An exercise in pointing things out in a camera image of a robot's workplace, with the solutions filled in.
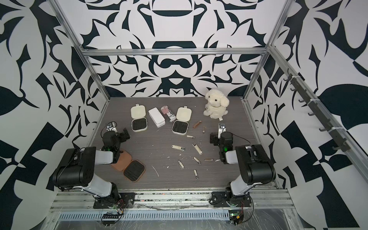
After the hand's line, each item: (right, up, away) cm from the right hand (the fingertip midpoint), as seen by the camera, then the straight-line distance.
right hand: (220, 130), depth 96 cm
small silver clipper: (-19, -5, +3) cm, 20 cm away
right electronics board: (+1, -39, -25) cm, 46 cm away
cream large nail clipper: (-27, -10, -4) cm, 29 cm away
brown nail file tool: (-16, +2, +7) cm, 17 cm away
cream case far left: (-56, +5, +9) cm, 57 cm away
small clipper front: (-17, -23, -13) cm, 32 cm away
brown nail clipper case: (-53, -22, -12) cm, 59 cm away
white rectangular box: (-43, +9, +7) cm, 45 cm away
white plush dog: (-2, +18, -1) cm, 18 cm away
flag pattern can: (-36, +12, +10) cm, 40 cm away
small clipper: (-26, -19, -9) cm, 33 cm away
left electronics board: (-62, -42, -23) cm, 78 cm away
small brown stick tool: (-9, -17, -8) cm, 21 cm away
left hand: (-67, +1, -2) cm, 68 cm away
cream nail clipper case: (-26, +2, +6) cm, 27 cm away
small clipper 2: (-16, -17, -8) cm, 25 cm away
